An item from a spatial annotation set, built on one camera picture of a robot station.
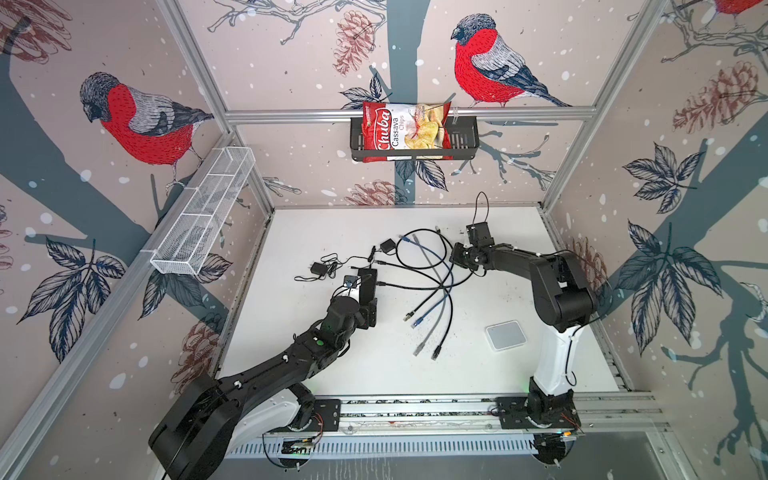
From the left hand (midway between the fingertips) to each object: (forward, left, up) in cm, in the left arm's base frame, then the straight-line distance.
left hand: (363, 298), depth 84 cm
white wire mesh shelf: (+16, +43, +20) cm, 50 cm away
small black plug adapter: (+26, -7, -9) cm, 28 cm away
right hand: (+19, -28, -8) cm, 35 cm away
